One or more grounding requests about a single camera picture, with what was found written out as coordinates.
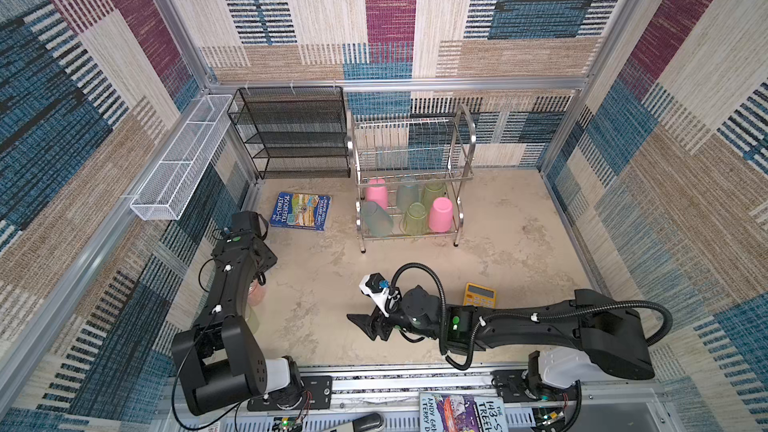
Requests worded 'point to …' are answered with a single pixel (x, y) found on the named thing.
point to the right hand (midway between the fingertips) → (359, 307)
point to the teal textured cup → (376, 220)
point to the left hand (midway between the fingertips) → (258, 261)
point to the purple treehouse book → (456, 412)
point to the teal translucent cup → (407, 195)
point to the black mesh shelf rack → (294, 132)
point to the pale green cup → (252, 320)
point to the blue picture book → (301, 211)
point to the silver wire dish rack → (411, 173)
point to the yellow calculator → (480, 296)
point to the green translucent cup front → (415, 221)
